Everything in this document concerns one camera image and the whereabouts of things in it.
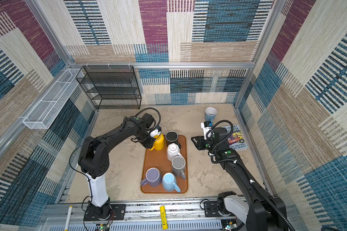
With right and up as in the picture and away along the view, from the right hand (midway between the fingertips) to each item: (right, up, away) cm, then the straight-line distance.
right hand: (193, 140), depth 81 cm
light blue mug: (-13, -20, -8) cm, 26 cm away
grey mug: (-9, -13, -3) cm, 16 cm away
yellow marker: (-15, -38, -12) cm, 43 cm away
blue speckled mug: (+14, +15, +21) cm, 30 cm away
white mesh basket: (-75, +13, -11) cm, 76 cm away
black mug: (-13, +1, +11) cm, 16 cm away
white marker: (-62, -37, -10) cm, 73 cm away
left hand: (-26, -3, +10) cm, 28 cm away
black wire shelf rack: (-58, +36, +28) cm, 73 cm away
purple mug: (-22, -19, -5) cm, 29 cm away
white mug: (-11, -6, +2) cm, 13 cm away
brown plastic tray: (-21, -14, +13) cm, 29 cm away
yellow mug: (-20, -3, +8) cm, 22 cm away
